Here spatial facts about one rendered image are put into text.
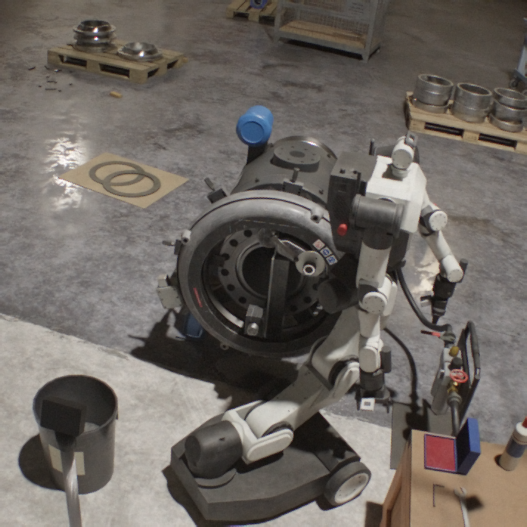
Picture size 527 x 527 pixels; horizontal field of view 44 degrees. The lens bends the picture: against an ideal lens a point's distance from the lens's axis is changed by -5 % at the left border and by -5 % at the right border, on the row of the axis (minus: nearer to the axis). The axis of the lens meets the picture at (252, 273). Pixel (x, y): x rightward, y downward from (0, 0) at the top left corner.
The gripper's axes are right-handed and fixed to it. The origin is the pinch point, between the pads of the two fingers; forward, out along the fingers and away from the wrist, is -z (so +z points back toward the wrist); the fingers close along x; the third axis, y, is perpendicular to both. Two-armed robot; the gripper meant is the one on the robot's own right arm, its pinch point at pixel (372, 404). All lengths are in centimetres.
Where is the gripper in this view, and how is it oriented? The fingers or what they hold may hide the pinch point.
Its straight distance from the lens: 250.3
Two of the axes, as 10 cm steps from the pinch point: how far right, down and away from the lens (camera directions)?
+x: 9.4, 0.5, -3.3
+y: 3.0, -5.4, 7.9
